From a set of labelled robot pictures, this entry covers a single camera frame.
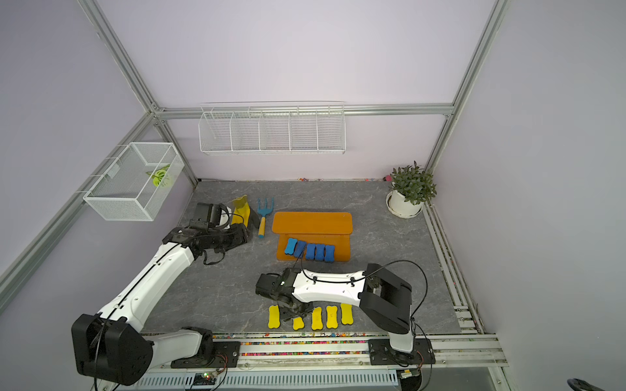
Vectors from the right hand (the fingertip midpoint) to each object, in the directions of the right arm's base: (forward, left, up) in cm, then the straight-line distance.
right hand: (293, 311), depth 79 cm
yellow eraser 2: (-1, +6, -1) cm, 7 cm away
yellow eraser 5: (-1, -18, -1) cm, 18 cm away
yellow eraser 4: (-3, -13, -1) cm, 13 cm away
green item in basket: (+36, +44, +27) cm, 63 cm away
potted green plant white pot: (+40, -44, +17) cm, 61 cm away
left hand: (+20, +16, +14) cm, 29 cm away
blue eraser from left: (+24, +3, -1) cm, 24 cm away
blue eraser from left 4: (+21, -9, +1) cm, 23 cm away
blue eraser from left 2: (+24, -1, 0) cm, 24 cm away
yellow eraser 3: (-2, -8, -1) cm, 8 cm away
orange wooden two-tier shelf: (+26, -11, +11) cm, 30 cm away
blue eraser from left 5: (+22, -12, -1) cm, 25 cm away
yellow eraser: (-3, -2, -1) cm, 4 cm away
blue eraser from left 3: (+22, -5, +1) cm, 22 cm away
